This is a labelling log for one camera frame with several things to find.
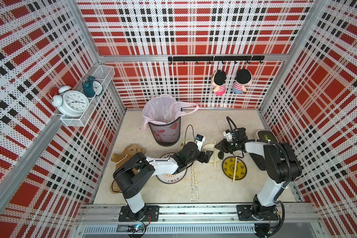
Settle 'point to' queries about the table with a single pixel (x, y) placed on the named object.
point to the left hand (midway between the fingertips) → (209, 149)
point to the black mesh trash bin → (167, 134)
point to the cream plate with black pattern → (210, 147)
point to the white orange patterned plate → (171, 178)
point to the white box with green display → (267, 134)
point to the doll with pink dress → (218, 78)
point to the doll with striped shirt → (243, 77)
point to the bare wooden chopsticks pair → (235, 169)
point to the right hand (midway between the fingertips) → (218, 146)
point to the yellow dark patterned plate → (228, 167)
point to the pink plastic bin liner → (163, 108)
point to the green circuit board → (140, 227)
